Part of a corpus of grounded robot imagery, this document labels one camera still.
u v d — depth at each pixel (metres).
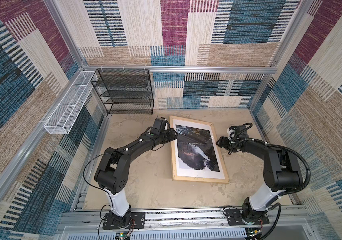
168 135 0.83
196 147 0.92
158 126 0.73
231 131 0.91
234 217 0.73
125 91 1.11
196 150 0.91
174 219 0.75
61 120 0.70
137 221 0.73
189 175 0.83
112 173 0.48
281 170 0.48
